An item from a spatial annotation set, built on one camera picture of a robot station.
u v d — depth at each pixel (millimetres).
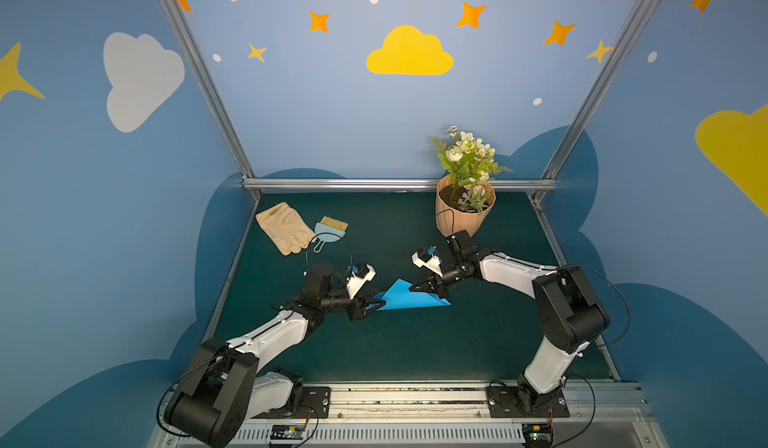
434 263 772
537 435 731
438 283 769
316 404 744
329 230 1111
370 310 772
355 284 731
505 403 739
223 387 415
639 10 739
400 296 835
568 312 484
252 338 489
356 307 726
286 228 1111
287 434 718
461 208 960
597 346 858
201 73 843
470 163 904
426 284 806
